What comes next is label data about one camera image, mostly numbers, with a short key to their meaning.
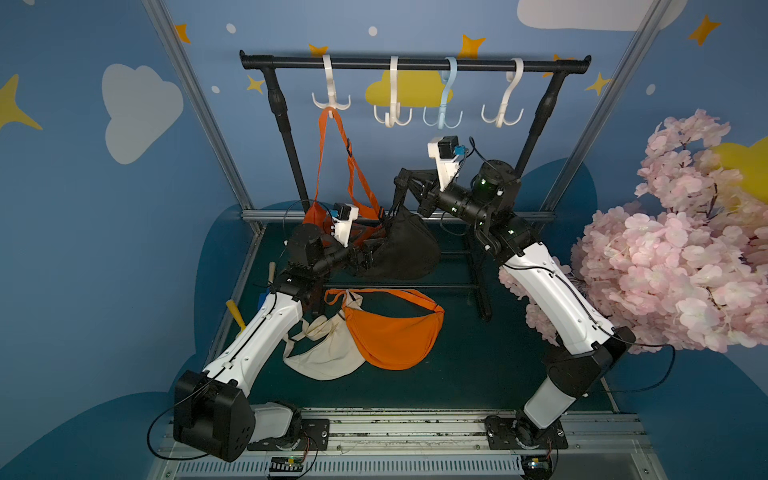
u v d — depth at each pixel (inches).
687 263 16.3
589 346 16.8
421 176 22.3
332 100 25.0
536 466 28.9
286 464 28.8
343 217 24.2
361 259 25.6
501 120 23.8
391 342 34.9
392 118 24.3
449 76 21.8
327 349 34.6
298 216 30.8
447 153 19.6
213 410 15.4
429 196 21.1
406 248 30.1
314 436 30.0
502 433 29.5
